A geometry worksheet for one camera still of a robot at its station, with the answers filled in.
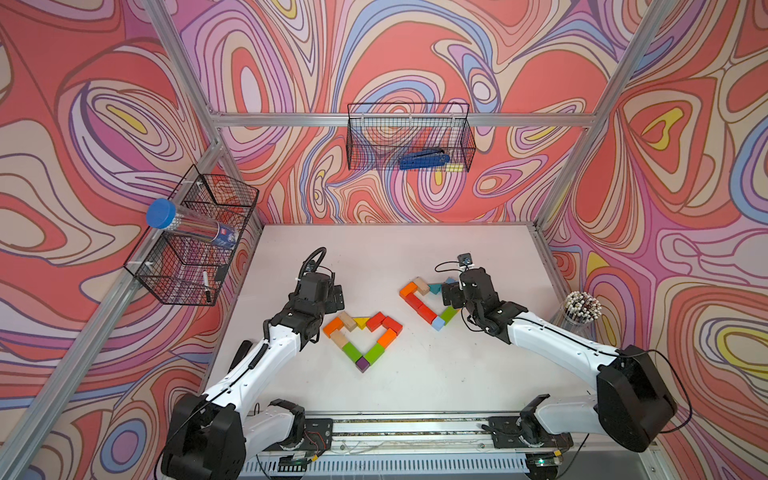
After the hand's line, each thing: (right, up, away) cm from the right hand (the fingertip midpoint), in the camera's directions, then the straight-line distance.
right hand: (463, 287), depth 87 cm
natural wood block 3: (-37, -16, +3) cm, 41 cm away
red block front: (-10, -9, +7) cm, 15 cm away
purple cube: (-30, -21, -4) cm, 37 cm away
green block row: (-3, -9, +6) cm, 11 cm away
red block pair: (-26, -11, +4) cm, 29 cm away
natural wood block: (-11, -1, +11) cm, 15 cm away
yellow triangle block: (-31, -11, +3) cm, 33 cm away
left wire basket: (-75, +6, -14) cm, 77 cm away
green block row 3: (-26, -19, -1) cm, 33 cm away
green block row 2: (-33, -19, -1) cm, 38 cm away
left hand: (-41, -1, -2) cm, 41 cm away
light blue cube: (-7, -12, +3) cm, 14 cm away
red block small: (-14, -6, +10) cm, 18 cm away
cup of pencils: (+27, -5, -11) cm, 30 cm away
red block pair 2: (-22, -11, +4) cm, 25 cm away
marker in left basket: (-67, +2, -16) cm, 69 cm away
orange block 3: (-23, -16, +2) cm, 27 cm away
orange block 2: (-39, -12, +4) cm, 41 cm away
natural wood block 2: (-35, -11, +3) cm, 37 cm away
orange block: (-15, -2, +11) cm, 19 cm away
